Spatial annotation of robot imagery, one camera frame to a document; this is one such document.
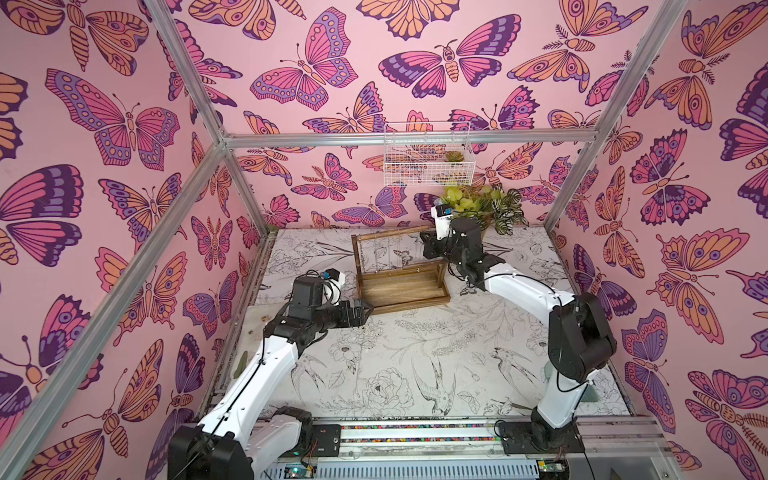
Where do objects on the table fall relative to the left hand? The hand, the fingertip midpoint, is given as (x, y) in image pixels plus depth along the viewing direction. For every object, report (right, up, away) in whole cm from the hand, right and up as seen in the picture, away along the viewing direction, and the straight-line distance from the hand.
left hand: (361, 306), depth 81 cm
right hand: (+18, +21, +8) cm, 29 cm away
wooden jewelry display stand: (+9, +8, +25) cm, 27 cm away
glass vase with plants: (+42, +28, +14) cm, 52 cm away
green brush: (+61, -23, -1) cm, 66 cm away
